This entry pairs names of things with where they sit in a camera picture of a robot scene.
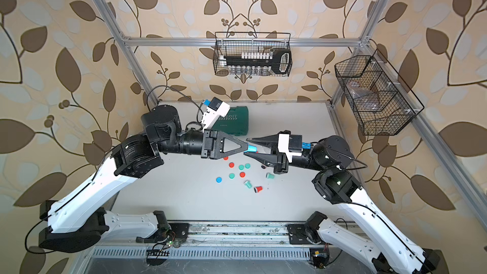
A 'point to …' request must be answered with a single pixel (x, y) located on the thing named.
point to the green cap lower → (231, 175)
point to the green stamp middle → (269, 176)
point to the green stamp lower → (248, 184)
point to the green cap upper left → (241, 167)
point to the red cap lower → (242, 174)
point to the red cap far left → (226, 158)
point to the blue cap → (218, 179)
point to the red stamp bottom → (257, 189)
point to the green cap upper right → (247, 165)
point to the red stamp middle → (263, 167)
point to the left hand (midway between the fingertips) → (242, 146)
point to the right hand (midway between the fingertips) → (246, 143)
